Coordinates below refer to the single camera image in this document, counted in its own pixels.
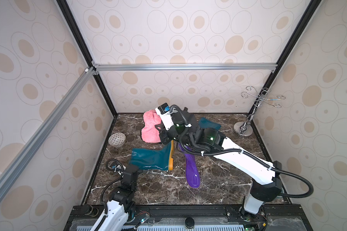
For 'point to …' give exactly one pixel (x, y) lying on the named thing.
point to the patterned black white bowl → (116, 139)
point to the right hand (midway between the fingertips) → (162, 122)
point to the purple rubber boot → (193, 175)
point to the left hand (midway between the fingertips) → (137, 161)
